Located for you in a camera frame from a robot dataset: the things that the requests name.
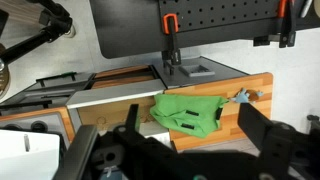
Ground blue plush toy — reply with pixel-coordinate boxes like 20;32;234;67
231;88;264;104

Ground grey counter shelf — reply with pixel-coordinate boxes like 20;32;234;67
66;79;165;109

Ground grey sink tray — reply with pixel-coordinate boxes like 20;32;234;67
179;65;215;77

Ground grey toy stove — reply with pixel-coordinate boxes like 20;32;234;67
0;113;70;148

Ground black pegboard panel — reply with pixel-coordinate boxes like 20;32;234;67
89;0;320;58

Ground white appliance box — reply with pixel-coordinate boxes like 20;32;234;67
0;130;60;180

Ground orange black clamp right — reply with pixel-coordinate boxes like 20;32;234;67
253;0;296;48

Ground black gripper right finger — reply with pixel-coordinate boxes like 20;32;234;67
238;103;273;149

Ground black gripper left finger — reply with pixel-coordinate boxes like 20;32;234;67
125;104;140;134

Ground orange black bar clamp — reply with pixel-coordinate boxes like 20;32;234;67
162;13;181;75

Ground green cloth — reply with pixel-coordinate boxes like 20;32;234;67
150;94;228;138

